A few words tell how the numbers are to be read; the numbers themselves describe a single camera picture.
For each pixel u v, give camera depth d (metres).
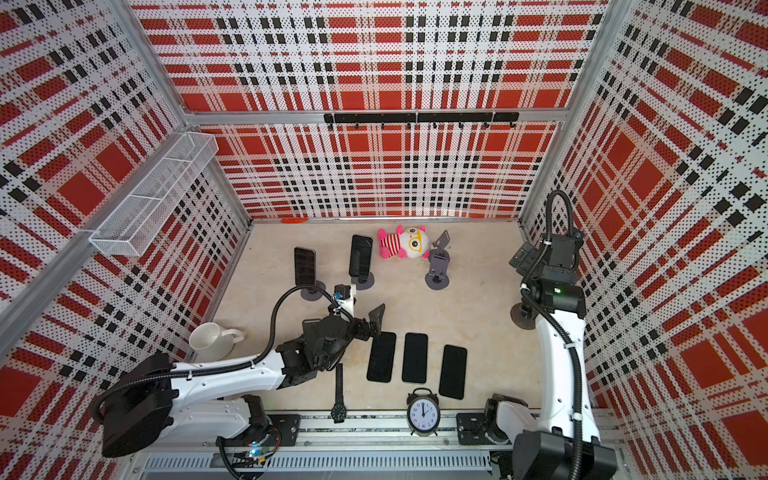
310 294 0.97
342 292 0.66
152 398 0.41
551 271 0.52
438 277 0.99
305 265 0.92
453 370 0.86
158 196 0.76
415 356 0.86
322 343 0.57
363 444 0.73
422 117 0.88
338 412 0.77
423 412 0.75
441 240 1.04
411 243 1.05
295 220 1.27
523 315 0.92
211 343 0.86
